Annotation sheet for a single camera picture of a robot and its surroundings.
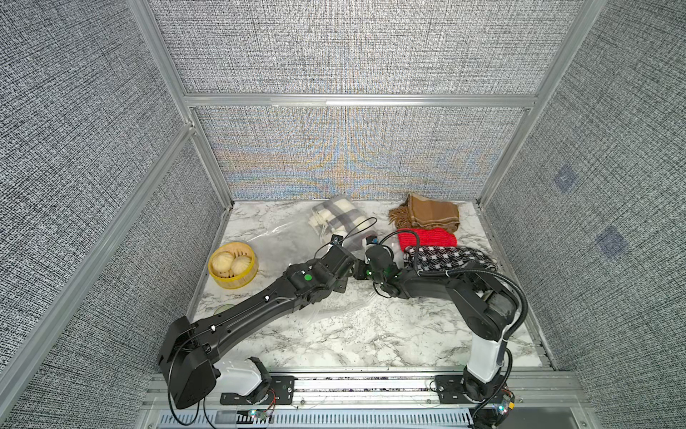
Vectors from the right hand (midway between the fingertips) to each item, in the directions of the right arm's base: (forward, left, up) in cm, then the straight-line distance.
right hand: (351, 257), depth 94 cm
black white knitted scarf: (0, -31, -1) cm, 31 cm away
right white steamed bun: (-2, +39, -1) cm, 39 cm away
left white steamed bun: (-2, +45, 0) cm, 45 cm away
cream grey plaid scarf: (+20, +5, -1) cm, 20 cm away
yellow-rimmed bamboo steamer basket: (-8, +41, -3) cm, 42 cm away
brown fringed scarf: (+24, -29, -4) cm, 37 cm away
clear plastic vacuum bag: (+11, +23, -7) cm, 27 cm away
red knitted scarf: (+12, -31, -5) cm, 34 cm away
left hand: (-11, +3, +11) cm, 16 cm away
